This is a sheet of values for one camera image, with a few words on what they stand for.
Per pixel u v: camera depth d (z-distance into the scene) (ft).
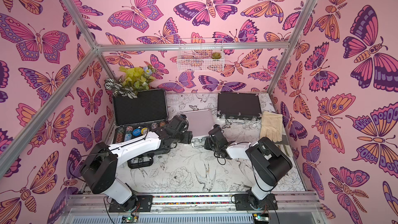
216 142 2.40
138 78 3.19
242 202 2.39
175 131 2.20
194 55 3.28
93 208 2.42
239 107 3.56
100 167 1.45
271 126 3.29
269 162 1.52
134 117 3.14
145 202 2.40
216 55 3.03
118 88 3.02
